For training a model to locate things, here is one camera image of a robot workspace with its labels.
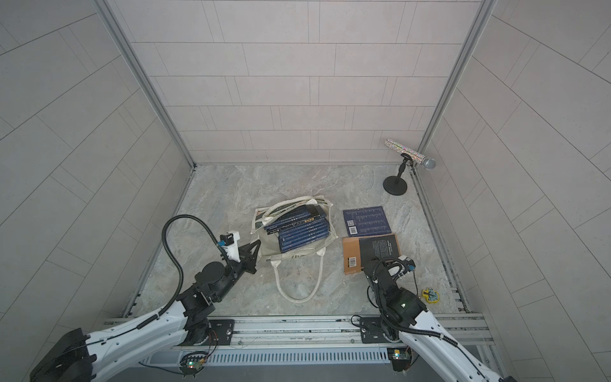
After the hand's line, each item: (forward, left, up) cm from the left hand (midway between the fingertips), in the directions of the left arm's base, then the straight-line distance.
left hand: (265, 241), depth 78 cm
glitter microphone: (+26, -58, +12) cm, 64 cm away
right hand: (-2, -36, -9) cm, 37 cm away
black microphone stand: (+34, -53, -10) cm, 64 cm away
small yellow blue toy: (-14, -55, -10) cm, 58 cm away
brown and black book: (+1, -33, -8) cm, 34 cm away
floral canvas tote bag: (+1, -1, -7) cm, 7 cm away
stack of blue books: (+7, -12, -3) cm, 14 cm away
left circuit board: (-32, +17, -10) cm, 37 cm away
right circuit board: (-30, -42, -12) cm, 53 cm away
